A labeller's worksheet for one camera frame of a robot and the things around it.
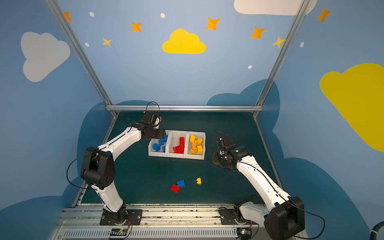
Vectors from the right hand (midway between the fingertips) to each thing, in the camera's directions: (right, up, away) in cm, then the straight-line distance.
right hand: (217, 160), depth 81 cm
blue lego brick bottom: (-32, +11, +17) cm, 38 cm away
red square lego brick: (-25, +3, +17) cm, 30 cm away
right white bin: (-11, 0, +13) cm, 17 cm away
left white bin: (-40, +2, +15) cm, 43 cm away
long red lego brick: (-23, +4, +18) cm, 29 cm away
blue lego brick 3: (-33, +4, +17) cm, 38 cm away
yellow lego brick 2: (-12, +7, +21) cm, 25 cm away
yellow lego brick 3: (-13, +3, +16) cm, 21 cm away
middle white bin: (-25, +6, +21) cm, 33 cm away
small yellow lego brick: (-10, -13, +5) cm, 17 cm away
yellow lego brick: (-9, +8, +20) cm, 24 cm away
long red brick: (-22, +8, +23) cm, 32 cm away
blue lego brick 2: (-35, +8, +21) cm, 42 cm away
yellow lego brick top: (-14, +11, +19) cm, 26 cm away
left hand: (-34, +15, +13) cm, 40 cm away
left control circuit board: (-51, -34, -8) cm, 62 cm away
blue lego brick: (-38, +5, +18) cm, 43 cm away
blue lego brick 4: (-21, -15, +5) cm, 26 cm away
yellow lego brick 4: (-9, +4, +18) cm, 20 cm away
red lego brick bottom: (-24, -16, +3) cm, 29 cm away
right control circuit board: (+12, -35, -7) cm, 38 cm away
